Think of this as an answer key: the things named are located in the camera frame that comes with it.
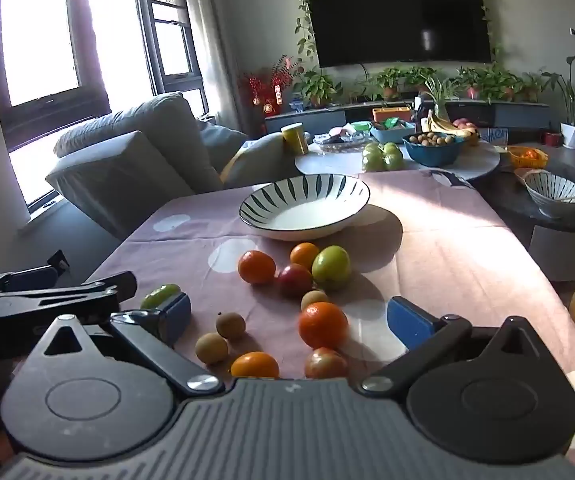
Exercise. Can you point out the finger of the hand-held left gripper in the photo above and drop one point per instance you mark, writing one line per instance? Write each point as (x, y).
(32, 277)
(112, 285)

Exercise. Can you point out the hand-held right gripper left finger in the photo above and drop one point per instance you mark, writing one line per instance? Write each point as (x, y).
(176, 316)

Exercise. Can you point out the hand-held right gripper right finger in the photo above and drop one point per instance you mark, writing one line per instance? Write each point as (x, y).
(407, 321)

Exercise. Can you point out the small green jujube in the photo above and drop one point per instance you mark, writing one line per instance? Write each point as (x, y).
(157, 295)

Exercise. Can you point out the brown kiwi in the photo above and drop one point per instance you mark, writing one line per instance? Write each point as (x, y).
(211, 347)

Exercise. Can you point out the brown longan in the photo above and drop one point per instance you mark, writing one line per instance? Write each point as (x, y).
(314, 299)
(230, 325)

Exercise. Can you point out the large orange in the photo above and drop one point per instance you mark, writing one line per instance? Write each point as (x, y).
(323, 325)

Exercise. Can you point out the red-orange fruit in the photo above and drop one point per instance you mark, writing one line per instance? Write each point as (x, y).
(325, 364)

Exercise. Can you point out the large green jujube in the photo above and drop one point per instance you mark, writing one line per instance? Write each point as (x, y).
(331, 266)

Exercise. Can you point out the dark red fruit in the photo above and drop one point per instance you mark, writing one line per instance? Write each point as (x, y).
(295, 280)

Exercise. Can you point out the striped white bowl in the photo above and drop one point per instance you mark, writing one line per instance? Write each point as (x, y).
(307, 215)

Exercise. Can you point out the pink dotted tablecloth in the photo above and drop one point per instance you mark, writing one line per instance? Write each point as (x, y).
(442, 260)

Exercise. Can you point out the grey sofa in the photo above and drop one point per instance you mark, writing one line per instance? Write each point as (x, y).
(132, 160)

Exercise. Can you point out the dark round coffee table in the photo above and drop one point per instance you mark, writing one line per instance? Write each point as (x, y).
(507, 200)

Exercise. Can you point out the tray of green apples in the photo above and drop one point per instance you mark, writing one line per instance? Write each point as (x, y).
(382, 157)

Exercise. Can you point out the blue bowl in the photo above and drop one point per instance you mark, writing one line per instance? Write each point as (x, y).
(432, 156)

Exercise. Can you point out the round white table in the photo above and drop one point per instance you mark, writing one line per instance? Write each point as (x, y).
(472, 166)

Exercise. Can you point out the grey cushion with yellow piping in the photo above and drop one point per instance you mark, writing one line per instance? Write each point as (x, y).
(257, 160)

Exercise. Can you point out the blue-grey throw pillow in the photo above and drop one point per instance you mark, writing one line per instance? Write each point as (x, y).
(220, 142)

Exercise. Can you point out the pile of longans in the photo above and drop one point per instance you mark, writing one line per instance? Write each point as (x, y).
(432, 139)

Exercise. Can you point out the pink dish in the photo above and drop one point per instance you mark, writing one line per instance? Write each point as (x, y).
(521, 174)

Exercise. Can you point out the light blue basket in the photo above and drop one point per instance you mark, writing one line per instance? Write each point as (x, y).
(392, 135)

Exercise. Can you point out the small striped bowl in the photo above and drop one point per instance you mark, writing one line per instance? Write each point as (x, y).
(552, 200)

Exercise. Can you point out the glass plate of snacks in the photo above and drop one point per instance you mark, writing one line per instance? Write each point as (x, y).
(340, 141)

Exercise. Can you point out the orange plastic basket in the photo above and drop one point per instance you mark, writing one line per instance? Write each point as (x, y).
(517, 160)

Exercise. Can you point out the green packet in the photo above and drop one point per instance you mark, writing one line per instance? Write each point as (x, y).
(392, 123)

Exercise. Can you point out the green container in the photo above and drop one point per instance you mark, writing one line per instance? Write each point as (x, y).
(361, 127)

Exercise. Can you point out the bunch of bananas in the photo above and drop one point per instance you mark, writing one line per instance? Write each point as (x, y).
(442, 125)

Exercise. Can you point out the pink apple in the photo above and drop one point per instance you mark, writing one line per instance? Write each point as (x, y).
(459, 122)
(471, 127)

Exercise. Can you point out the blue patterned box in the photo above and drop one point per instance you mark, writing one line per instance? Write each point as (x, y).
(495, 135)

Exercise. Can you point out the tangerines in basket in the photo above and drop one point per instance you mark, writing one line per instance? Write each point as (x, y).
(531, 154)

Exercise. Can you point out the dark bottle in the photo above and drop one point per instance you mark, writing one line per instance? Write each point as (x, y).
(420, 112)

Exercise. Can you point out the orange box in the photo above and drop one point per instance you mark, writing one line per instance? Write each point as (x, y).
(391, 112)

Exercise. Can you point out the yellow can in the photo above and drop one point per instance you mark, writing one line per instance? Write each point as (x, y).
(295, 140)

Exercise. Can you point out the grey television cabinet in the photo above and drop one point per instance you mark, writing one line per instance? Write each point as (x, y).
(317, 120)

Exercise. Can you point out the spider plant in vase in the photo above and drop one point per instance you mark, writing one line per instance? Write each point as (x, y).
(440, 95)

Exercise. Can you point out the small red pot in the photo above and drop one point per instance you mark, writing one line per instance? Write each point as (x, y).
(551, 138)

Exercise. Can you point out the potted green plant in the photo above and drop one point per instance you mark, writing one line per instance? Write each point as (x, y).
(472, 82)
(390, 82)
(421, 77)
(532, 87)
(505, 85)
(317, 87)

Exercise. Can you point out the large dark-framed window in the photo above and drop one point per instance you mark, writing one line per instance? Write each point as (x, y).
(37, 35)

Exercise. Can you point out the blue and white vase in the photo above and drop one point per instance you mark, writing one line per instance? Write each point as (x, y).
(296, 105)

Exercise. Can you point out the tall plant in white pot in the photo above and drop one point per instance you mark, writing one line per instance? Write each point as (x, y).
(571, 132)

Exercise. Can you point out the red berry decoration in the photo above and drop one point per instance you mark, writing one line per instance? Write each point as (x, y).
(270, 82)

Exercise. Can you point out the narrow dark-framed window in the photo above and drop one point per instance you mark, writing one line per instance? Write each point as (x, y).
(172, 35)

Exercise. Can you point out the beige curtain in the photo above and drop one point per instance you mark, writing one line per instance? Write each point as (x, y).
(212, 35)

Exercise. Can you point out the black wall television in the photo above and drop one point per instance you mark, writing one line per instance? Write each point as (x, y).
(397, 15)

